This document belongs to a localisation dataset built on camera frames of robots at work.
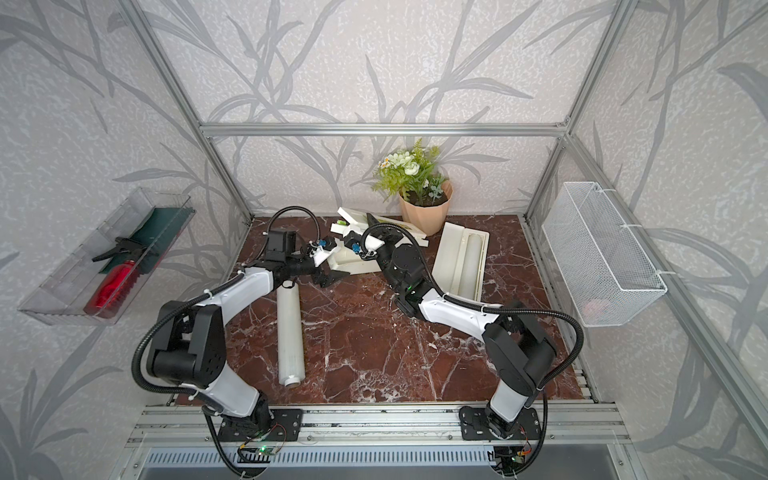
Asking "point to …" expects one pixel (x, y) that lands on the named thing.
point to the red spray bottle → (118, 280)
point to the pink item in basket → (591, 309)
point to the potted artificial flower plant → (424, 191)
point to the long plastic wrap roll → (290, 325)
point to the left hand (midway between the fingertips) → (341, 259)
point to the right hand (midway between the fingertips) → (373, 212)
